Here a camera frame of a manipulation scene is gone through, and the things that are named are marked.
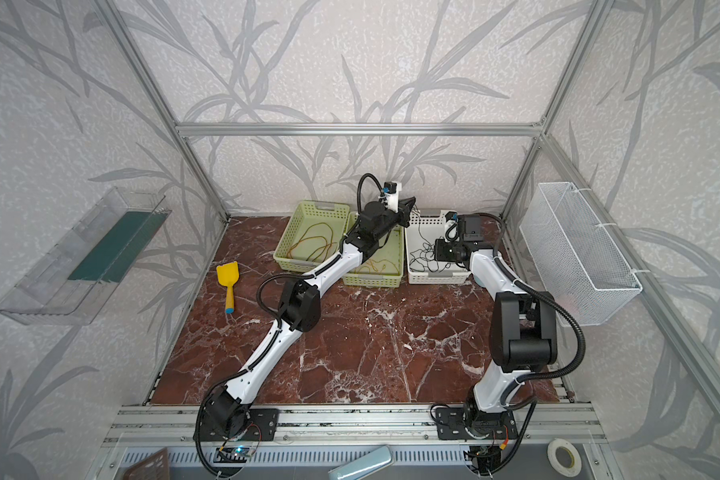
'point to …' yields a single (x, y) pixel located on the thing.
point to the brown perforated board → (154, 467)
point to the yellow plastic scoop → (228, 275)
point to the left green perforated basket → (312, 236)
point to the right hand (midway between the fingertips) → (438, 239)
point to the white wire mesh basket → (577, 263)
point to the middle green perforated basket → (384, 268)
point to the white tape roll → (563, 457)
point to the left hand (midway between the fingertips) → (421, 191)
